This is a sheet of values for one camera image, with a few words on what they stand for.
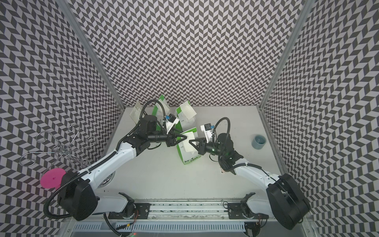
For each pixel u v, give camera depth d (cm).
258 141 93
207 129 68
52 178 54
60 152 60
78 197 40
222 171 62
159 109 87
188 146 74
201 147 67
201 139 69
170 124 67
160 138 66
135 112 86
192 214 73
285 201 41
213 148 66
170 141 66
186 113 86
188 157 83
